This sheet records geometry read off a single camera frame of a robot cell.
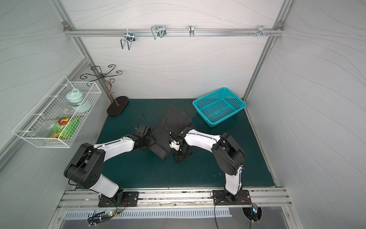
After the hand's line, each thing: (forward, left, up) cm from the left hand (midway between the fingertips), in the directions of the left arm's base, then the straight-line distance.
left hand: (154, 142), depth 93 cm
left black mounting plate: (-33, +7, -2) cm, 34 cm away
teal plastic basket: (+36, -49, -3) cm, 61 cm away
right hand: (-11, -19, 0) cm, 21 cm away
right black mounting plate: (-31, -41, -3) cm, 52 cm away
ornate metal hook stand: (+36, +32, +2) cm, 48 cm away
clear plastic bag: (-12, +41, +32) cm, 53 cm away
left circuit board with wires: (-40, +22, -2) cm, 46 cm away
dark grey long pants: (+17, -12, +2) cm, 21 cm away
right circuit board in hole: (-35, -57, -1) cm, 67 cm away
